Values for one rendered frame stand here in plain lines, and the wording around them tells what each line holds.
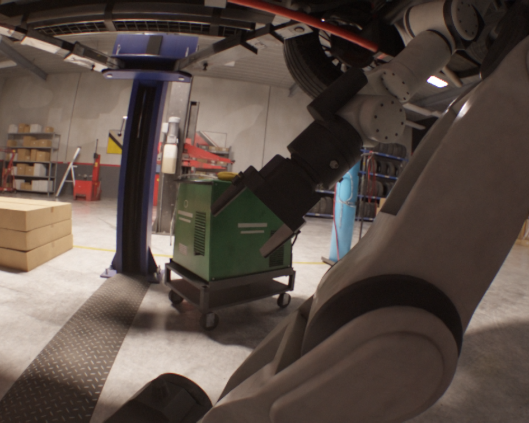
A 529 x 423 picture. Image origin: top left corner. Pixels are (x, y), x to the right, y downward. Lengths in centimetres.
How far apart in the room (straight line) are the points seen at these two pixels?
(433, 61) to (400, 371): 43
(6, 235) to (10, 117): 1070
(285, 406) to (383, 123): 34
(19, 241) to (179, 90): 292
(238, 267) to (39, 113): 1114
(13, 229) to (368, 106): 230
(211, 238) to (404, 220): 112
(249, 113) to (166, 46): 802
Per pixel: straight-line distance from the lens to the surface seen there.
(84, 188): 883
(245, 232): 140
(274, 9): 127
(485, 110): 24
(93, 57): 199
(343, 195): 292
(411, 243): 23
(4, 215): 238
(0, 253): 247
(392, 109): 39
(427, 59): 49
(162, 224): 396
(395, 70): 45
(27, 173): 1127
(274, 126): 1009
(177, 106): 406
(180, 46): 217
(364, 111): 38
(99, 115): 1062
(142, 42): 224
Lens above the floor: 72
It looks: 4 degrees down
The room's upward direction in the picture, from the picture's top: 6 degrees clockwise
